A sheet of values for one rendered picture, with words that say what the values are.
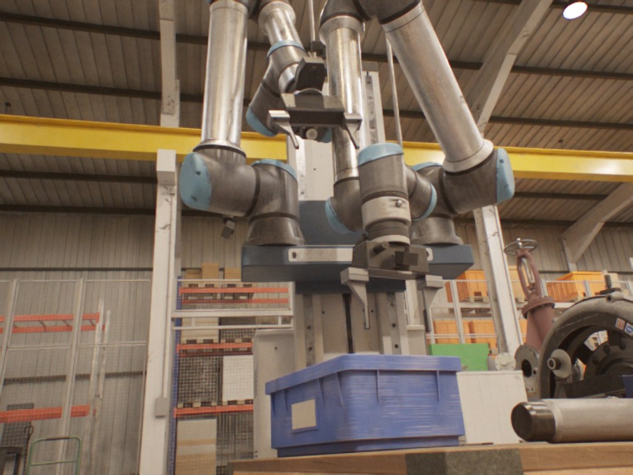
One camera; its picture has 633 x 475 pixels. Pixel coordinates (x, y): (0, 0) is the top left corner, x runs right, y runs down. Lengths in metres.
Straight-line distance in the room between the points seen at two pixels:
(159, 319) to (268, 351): 7.56
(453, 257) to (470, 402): 4.61
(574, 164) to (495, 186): 10.90
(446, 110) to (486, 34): 10.37
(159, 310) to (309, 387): 8.54
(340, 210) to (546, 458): 0.87
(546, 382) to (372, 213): 1.73
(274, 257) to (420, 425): 0.82
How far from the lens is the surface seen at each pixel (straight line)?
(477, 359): 9.95
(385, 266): 1.00
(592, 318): 2.43
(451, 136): 1.61
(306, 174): 1.87
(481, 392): 6.27
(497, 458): 0.42
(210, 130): 1.63
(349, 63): 1.42
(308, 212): 1.77
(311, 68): 1.21
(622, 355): 2.52
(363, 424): 0.78
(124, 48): 11.62
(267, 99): 1.36
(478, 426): 6.22
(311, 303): 1.72
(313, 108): 1.19
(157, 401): 9.09
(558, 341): 2.57
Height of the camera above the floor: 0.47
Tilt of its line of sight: 21 degrees up
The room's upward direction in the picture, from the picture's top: 4 degrees counter-clockwise
